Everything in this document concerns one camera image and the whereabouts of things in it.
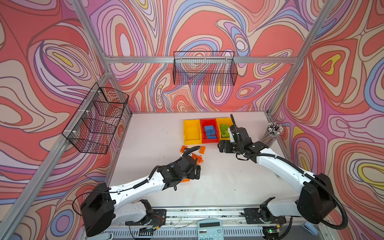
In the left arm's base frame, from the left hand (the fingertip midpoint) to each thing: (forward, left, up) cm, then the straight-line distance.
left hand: (196, 168), depth 81 cm
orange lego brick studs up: (+17, -5, -9) cm, 19 cm away
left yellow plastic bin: (+30, +2, -7) cm, 31 cm away
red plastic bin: (+36, -10, -3) cm, 37 cm away
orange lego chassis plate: (+9, -2, -8) cm, 13 cm away
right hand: (+11, -17, +3) cm, 21 cm away
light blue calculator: (-27, -6, -7) cm, 29 cm away
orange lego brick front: (-8, +5, +3) cm, 10 cm away
